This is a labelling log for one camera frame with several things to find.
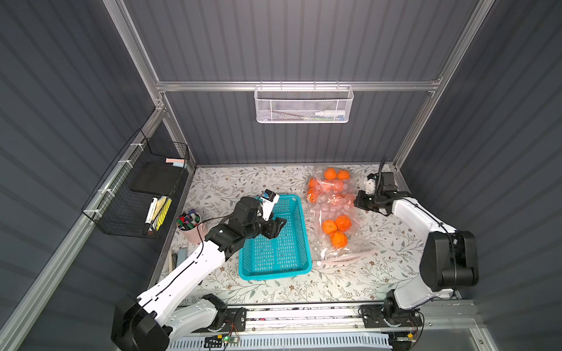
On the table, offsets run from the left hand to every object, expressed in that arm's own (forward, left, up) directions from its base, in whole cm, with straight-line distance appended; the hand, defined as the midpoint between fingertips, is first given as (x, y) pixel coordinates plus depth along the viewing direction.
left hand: (280, 218), depth 75 cm
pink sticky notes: (+22, +42, +7) cm, 48 cm away
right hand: (+14, -34, -9) cm, 38 cm away
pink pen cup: (+2, +35, -10) cm, 36 cm away
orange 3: (+34, -25, -14) cm, 44 cm away
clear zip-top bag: (+1, -34, -21) cm, 40 cm away
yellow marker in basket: (0, +37, +6) cm, 38 cm away
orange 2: (+6, -20, -16) cm, 26 cm away
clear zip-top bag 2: (+26, -25, -17) cm, 40 cm away
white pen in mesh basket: (+44, -21, +14) cm, 51 cm away
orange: (0, -23, -15) cm, 28 cm away
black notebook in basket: (+13, +44, +8) cm, 47 cm away
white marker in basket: (-3, +41, +7) cm, 41 cm away
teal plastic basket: (-4, -3, -21) cm, 22 cm away
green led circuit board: (-33, +22, -24) cm, 46 cm away
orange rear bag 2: (+7, -26, -14) cm, 30 cm away
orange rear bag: (+35, -31, -15) cm, 49 cm away
